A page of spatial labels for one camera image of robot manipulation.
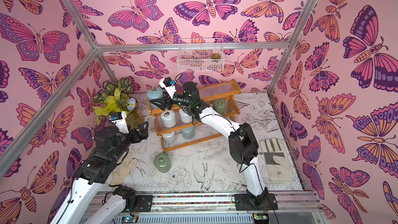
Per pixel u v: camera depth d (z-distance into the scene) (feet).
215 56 3.02
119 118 1.94
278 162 2.80
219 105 2.74
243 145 1.72
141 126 2.02
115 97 2.79
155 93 2.29
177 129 2.79
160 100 2.25
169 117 2.61
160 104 2.27
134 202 2.30
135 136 2.01
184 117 2.72
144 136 2.06
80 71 2.62
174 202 2.45
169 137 2.90
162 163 2.55
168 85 2.12
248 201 2.12
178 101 2.26
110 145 1.64
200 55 3.13
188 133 2.99
